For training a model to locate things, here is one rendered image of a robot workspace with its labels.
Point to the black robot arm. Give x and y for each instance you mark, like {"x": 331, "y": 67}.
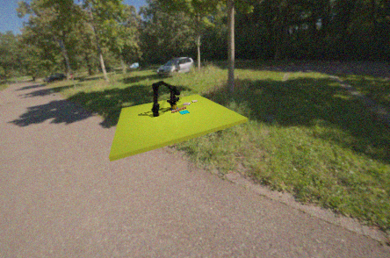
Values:
{"x": 173, "y": 91}

